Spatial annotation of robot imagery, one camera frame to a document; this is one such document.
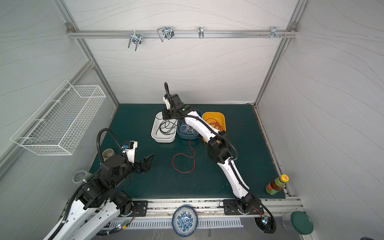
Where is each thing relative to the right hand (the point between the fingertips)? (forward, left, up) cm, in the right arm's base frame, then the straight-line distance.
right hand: (164, 109), depth 92 cm
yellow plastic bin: (+8, -35, -19) cm, 40 cm away
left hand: (-29, +2, +1) cm, 30 cm away
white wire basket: (-24, +42, +14) cm, 51 cm away
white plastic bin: (-8, +5, -20) cm, 22 cm away
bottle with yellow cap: (-39, -61, -8) cm, 73 cm away
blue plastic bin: (-3, -12, -19) cm, 23 cm away
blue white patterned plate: (-55, -18, -19) cm, 61 cm away
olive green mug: (-24, +34, -15) cm, 44 cm away
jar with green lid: (-53, -66, -10) cm, 85 cm away
